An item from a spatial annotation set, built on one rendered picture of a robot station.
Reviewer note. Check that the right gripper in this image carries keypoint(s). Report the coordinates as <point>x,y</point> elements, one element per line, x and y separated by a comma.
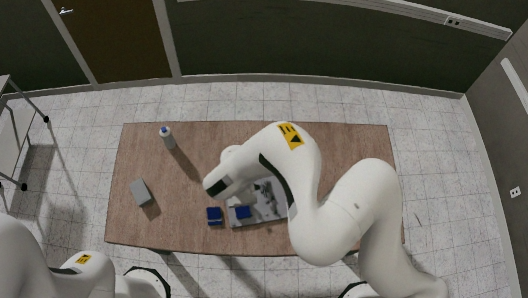
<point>254,187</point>

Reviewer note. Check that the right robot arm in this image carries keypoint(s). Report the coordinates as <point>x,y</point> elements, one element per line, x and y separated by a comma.
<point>366,202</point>

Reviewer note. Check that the blue rectangular plate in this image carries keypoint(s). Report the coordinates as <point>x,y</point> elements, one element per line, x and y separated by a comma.
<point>242,212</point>

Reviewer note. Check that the white bottle with blue cap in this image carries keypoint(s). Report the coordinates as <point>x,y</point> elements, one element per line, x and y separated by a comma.
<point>167,137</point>

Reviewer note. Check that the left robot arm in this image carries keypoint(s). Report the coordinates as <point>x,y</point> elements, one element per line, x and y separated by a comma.
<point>24,272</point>

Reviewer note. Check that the blue rectangular block with slot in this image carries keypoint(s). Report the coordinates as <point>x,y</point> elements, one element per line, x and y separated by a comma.
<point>214,216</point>

